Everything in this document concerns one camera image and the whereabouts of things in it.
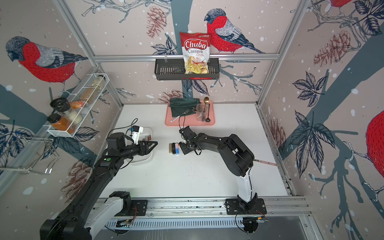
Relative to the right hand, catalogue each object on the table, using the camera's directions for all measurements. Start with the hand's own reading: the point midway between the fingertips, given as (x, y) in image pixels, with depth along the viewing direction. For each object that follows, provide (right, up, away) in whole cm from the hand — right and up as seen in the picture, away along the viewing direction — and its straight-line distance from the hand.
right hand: (186, 146), depth 96 cm
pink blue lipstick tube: (-6, 0, -1) cm, 6 cm away
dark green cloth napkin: (-8, +28, +25) cm, 39 cm away
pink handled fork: (+49, -8, -8) cm, 51 cm away
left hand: (-15, +7, -19) cm, 25 cm away
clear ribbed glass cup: (+11, +25, +17) cm, 32 cm away
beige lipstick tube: (-10, -1, -1) cm, 10 cm away
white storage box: (-27, +7, +2) cm, 28 cm away
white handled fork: (-1, +24, +19) cm, 31 cm away
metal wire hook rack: (-62, +7, -28) cm, 68 cm away
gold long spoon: (+14, +31, +9) cm, 36 cm away
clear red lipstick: (-24, +6, +1) cm, 25 cm away
